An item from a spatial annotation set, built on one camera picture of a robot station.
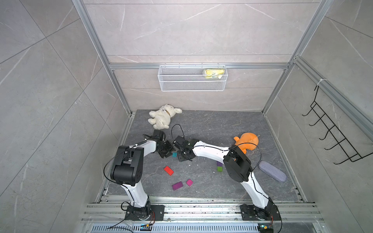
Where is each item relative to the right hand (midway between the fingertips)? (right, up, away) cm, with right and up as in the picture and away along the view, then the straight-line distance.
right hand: (183, 157), depth 94 cm
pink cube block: (+4, -13, -11) cm, 17 cm away
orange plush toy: (+42, +11, -2) cm, 44 cm away
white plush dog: (-16, +26, +9) cm, 32 cm away
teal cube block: (-5, +2, +1) cm, 6 cm away
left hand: (-5, +6, +2) cm, 7 cm away
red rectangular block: (-9, -7, -6) cm, 13 cm away
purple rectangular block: (-3, -13, -12) cm, 19 cm away
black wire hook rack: (+72, +21, -27) cm, 80 cm away
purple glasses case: (+54, -6, -9) cm, 55 cm away
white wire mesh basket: (+3, +55, +6) cm, 55 cm away
